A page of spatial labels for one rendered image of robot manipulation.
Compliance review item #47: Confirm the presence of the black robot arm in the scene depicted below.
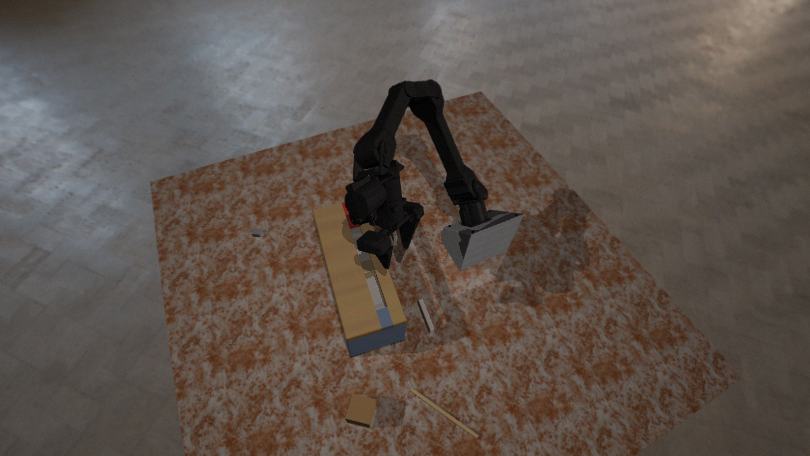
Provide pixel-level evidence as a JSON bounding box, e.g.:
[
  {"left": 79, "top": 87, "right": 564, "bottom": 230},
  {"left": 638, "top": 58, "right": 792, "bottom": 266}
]
[{"left": 345, "top": 79, "right": 492, "bottom": 227}]

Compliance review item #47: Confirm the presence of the tan wooden stick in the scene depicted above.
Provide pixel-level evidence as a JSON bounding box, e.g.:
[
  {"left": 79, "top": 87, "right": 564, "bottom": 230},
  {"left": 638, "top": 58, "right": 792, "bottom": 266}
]
[{"left": 410, "top": 388, "right": 479, "bottom": 439}]

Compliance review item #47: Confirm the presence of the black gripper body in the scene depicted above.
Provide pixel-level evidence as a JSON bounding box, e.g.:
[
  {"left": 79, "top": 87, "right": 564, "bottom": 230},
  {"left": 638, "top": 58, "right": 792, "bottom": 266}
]
[{"left": 356, "top": 196, "right": 424, "bottom": 256}]

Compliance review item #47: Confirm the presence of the small tan block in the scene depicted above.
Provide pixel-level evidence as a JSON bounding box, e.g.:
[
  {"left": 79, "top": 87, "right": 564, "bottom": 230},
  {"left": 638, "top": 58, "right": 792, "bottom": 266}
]
[{"left": 361, "top": 260, "right": 375, "bottom": 279}]

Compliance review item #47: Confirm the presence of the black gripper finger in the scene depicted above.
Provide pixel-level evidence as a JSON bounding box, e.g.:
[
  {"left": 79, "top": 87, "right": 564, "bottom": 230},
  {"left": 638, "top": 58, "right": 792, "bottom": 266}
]
[
  {"left": 399, "top": 218, "right": 421, "bottom": 249},
  {"left": 376, "top": 245, "right": 393, "bottom": 269}
]

